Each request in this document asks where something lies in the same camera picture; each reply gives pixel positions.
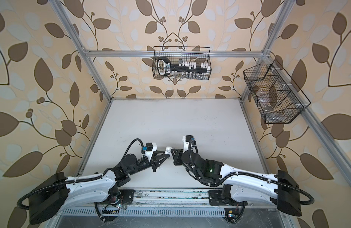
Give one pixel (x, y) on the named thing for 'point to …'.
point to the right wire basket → (279, 99)
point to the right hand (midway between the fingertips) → (171, 152)
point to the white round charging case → (168, 151)
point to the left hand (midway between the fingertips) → (168, 153)
